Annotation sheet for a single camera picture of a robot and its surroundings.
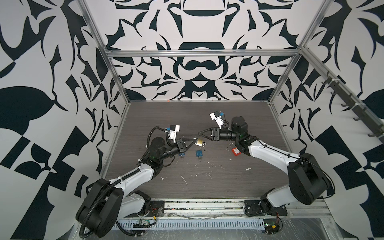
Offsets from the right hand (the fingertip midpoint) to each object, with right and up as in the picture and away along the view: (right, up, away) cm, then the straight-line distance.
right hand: (201, 135), depth 73 cm
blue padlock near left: (-11, -14, +18) cm, 26 cm away
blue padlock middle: (0, -14, +19) cm, 23 cm away
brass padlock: (-1, -4, +2) cm, 5 cm away
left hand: (-2, -2, 0) cm, 3 cm away
